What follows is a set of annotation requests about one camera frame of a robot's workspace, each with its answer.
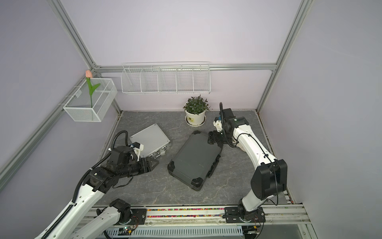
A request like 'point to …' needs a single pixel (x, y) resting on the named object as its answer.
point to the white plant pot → (195, 119)
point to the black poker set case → (195, 161)
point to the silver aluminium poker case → (155, 142)
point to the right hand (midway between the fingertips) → (215, 140)
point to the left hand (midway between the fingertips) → (154, 165)
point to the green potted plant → (196, 105)
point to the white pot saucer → (204, 121)
